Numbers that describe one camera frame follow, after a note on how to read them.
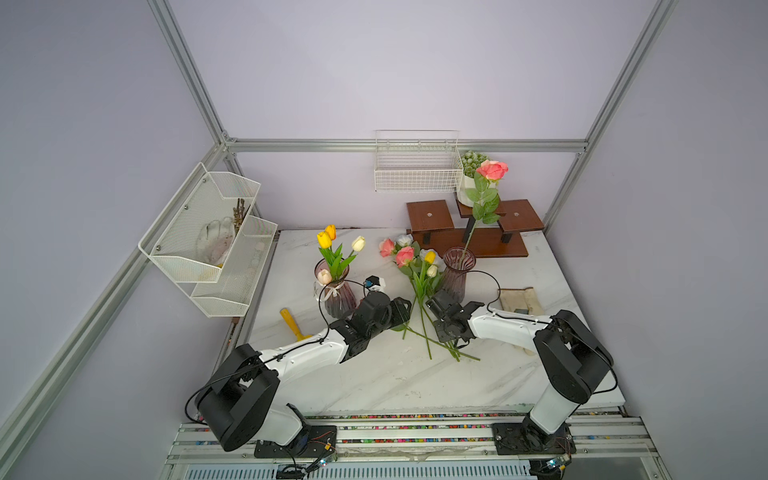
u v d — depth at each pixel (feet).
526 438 2.14
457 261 2.94
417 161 3.05
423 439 2.45
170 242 2.23
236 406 1.37
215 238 2.56
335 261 2.68
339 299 2.85
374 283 2.52
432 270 3.31
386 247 3.62
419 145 3.00
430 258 3.33
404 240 3.63
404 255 3.36
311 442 2.39
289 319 3.13
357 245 2.57
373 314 2.11
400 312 2.45
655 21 2.27
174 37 2.32
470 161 2.89
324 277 2.31
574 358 1.53
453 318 2.27
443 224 3.35
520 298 3.30
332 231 2.59
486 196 2.66
